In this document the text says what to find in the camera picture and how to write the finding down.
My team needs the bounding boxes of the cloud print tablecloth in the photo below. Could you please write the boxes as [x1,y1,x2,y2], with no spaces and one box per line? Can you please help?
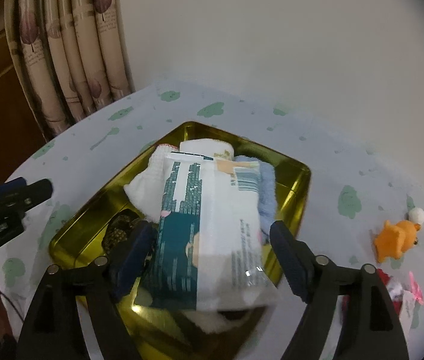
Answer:
[0,81,424,359]

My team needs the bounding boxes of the dark patterned pouch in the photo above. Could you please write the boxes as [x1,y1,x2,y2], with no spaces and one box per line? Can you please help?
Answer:
[101,208,148,261]

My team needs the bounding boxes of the white sock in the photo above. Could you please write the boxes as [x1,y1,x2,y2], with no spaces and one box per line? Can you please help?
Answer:
[179,138,235,160]

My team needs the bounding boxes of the red white satin pouch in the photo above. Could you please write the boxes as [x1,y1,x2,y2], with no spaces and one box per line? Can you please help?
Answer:
[340,268,424,318]

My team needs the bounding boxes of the light blue towel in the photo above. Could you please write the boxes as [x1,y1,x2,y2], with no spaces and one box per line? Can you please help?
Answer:
[234,155,278,238]

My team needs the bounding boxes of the small white ball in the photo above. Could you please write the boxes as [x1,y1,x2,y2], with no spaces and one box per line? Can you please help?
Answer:
[408,207,424,225]

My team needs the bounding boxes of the orange deer toy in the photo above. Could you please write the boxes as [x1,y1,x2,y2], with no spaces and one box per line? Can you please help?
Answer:
[374,220,421,263]

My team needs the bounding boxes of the beige patterned curtain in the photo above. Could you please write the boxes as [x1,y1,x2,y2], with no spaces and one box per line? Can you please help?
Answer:
[4,0,132,139]

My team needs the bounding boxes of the wet wipes pack teal white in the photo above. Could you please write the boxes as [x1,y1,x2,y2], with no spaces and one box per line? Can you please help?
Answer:
[134,152,278,311]

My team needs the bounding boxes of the white waffle towel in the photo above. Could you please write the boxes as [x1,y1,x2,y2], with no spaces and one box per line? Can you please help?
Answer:
[123,144,176,223]

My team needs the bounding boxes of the flower print tissue pack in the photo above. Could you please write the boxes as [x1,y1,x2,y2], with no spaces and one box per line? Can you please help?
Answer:
[399,290,416,337]

